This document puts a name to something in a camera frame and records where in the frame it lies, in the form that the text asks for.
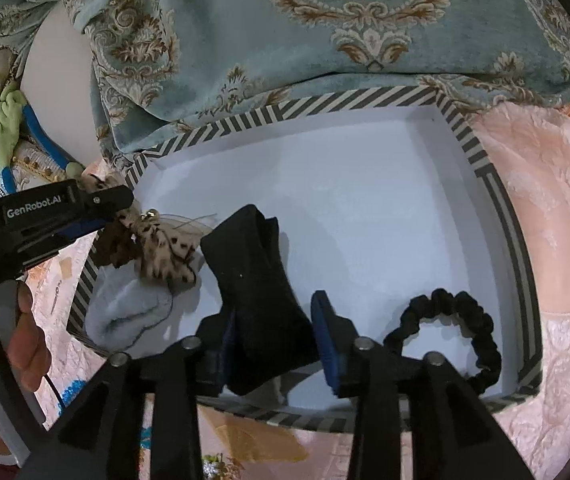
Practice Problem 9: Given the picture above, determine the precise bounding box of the leopard print bow scrunchie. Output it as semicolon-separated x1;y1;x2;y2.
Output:
80;171;219;294

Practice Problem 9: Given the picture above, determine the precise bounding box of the light blue fluffy scrunchie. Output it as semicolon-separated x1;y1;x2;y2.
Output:
84;261;201;356

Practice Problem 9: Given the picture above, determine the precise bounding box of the black scrunchie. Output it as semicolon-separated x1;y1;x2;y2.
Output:
384;288;503;396

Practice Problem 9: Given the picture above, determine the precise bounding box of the black velvet jewelry pad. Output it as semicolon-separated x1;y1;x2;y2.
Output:
196;205;318;396

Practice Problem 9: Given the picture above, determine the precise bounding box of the person's left hand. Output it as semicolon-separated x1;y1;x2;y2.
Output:
0;281;46;467

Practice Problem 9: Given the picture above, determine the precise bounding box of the gold fan earring left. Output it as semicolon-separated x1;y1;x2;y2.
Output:
50;257;73;315

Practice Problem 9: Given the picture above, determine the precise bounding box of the floral embroidered cushion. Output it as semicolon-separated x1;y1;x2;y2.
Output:
9;140;67;191

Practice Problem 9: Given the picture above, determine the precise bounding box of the green blue plush toy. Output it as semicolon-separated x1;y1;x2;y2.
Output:
0;87;84;195

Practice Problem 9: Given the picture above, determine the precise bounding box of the teal damask blanket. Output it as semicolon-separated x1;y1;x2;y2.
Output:
0;0;570;169

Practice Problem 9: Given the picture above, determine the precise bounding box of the striped black white box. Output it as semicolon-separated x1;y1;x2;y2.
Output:
66;84;544;434

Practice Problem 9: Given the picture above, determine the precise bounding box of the pink quilted bedspread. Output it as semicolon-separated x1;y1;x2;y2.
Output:
28;103;570;479

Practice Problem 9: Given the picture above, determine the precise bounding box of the blue bead bracelet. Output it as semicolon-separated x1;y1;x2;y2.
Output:
59;378;89;411

